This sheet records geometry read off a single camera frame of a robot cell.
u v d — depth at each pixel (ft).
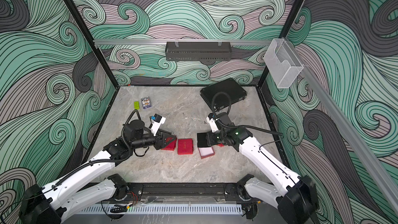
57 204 1.34
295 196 1.21
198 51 3.32
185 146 2.81
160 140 2.11
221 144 2.90
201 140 2.52
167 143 2.21
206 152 2.81
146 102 3.54
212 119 2.30
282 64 2.54
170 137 2.44
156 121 2.13
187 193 2.44
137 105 3.52
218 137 2.12
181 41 3.09
